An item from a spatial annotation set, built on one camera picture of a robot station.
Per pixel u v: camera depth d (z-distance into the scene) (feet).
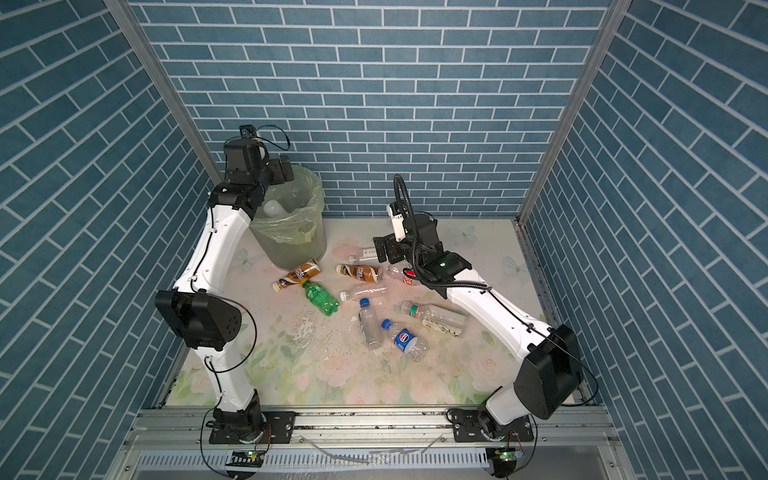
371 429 2.47
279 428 2.41
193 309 1.76
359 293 3.16
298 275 3.25
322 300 3.09
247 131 2.20
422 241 1.86
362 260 3.37
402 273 3.31
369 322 2.98
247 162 1.99
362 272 3.23
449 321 2.94
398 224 2.23
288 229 2.71
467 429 2.40
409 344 2.73
